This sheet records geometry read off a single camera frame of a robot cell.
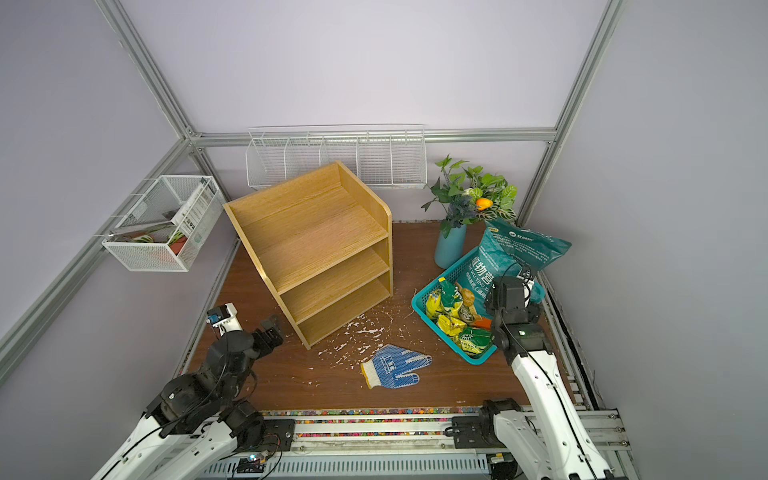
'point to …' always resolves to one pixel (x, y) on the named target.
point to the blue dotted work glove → (391, 367)
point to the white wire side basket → (160, 226)
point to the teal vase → (450, 248)
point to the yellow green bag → (475, 341)
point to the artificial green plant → (468, 195)
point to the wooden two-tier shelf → (324, 242)
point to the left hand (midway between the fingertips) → (265, 326)
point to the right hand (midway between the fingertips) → (513, 295)
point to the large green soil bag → (505, 247)
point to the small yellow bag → (434, 304)
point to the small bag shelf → (450, 294)
